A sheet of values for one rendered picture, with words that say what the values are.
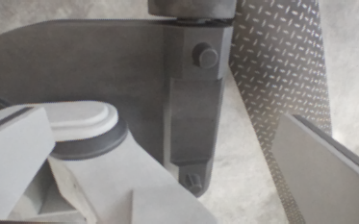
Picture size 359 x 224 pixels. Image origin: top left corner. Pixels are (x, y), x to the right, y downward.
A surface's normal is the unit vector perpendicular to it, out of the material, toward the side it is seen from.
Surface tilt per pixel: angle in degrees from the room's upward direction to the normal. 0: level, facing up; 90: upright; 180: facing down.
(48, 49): 0
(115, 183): 90
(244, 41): 23
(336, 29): 0
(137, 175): 90
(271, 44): 0
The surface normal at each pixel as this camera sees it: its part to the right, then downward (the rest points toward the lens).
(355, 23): 0.20, 0.47
